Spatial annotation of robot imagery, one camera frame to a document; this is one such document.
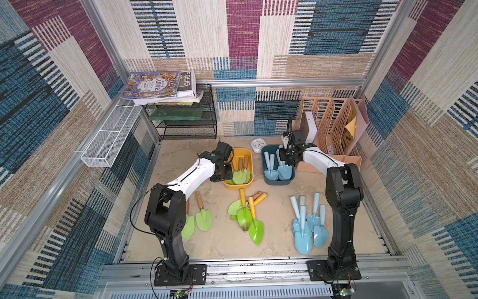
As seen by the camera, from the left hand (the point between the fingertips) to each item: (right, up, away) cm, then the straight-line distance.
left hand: (226, 175), depth 92 cm
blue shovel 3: (+30, +2, +7) cm, 31 cm away
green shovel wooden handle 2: (-10, -20, -3) cm, 23 cm away
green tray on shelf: (-27, +32, +7) cm, 42 cm away
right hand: (+29, +12, +12) cm, 34 cm away
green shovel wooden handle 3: (+11, 0, +10) cm, 15 cm away
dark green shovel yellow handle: (+9, -19, -5) cm, 22 cm away
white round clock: (+17, +16, +22) cm, 32 cm away
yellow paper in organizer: (+59, +24, -2) cm, 64 cm away
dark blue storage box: (+25, +13, +17) cm, 33 cm away
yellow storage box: (+7, +11, +22) cm, 25 cm away
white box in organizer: (+44, +25, +5) cm, 50 cm away
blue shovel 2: (+24, +6, +13) cm, 28 cm away
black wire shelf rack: (-16, +27, +2) cm, 31 cm away
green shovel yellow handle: (+14, -24, -7) cm, 28 cm away
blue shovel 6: (+42, -24, -10) cm, 49 cm away
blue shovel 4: (+32, -14, -5) cm, 36 cm away
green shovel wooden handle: (-16, -25, -6) cm, 30 cm away
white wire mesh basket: (-59, +14, 0) cm, 61 cm away
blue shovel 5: (+41, -20, -5) cm, 46 cm away
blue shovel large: (+34, -27, -11) cm, 44 cm away
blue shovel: (+22, -1, +10) cm, 24 cm away
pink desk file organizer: (+64, +29, +17) cm, 72 cm away
